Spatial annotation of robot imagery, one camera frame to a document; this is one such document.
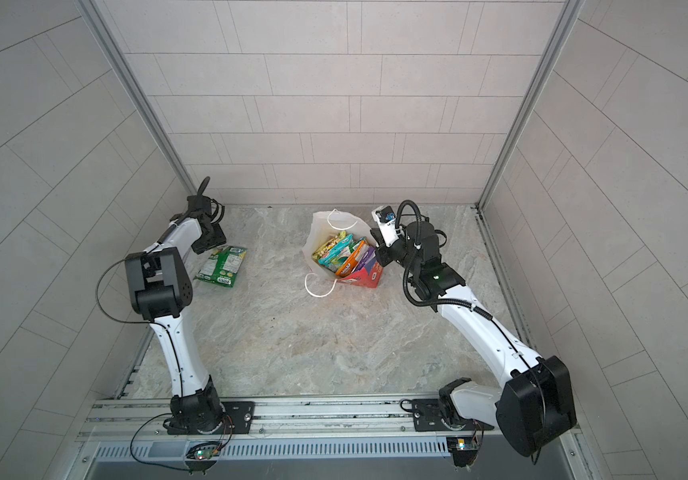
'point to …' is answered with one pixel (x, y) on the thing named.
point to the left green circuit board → (204, 451)
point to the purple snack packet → (366, 255)
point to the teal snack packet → (333, 259)
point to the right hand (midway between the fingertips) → (371, 230)
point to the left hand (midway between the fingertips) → (221, 233)
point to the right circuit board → (464, 449)
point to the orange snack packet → (350, 261)
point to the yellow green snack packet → (327, 246)
